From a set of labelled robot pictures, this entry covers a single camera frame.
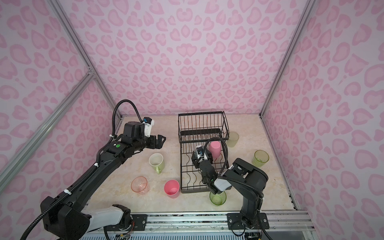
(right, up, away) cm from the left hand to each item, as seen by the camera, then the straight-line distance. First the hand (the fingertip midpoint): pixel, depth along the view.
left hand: (158, 134), depth 78 cm
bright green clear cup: (+32, -35, +2) cm, 47 cm away
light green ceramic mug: (-4, -16, +12) cm, 21 cm away
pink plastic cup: (+31, -8, +9) cm, 33 cm away
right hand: (+22, -9, +11) cm, 26 cm away
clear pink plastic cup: (-12, -28, +6) cm, 31 cm away
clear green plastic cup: (+56, -14, +7) cm, 58 cm away
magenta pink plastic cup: (+6, -30, +5) cm, 31 cm away
